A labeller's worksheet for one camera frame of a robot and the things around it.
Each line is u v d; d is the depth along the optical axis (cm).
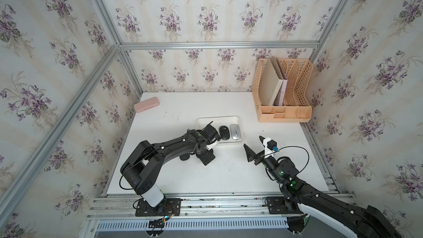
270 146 63
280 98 96
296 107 101
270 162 68
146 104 112
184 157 88
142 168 44
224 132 96
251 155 69
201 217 72
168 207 73
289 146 62
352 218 47
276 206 72
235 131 96
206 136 69
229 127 100
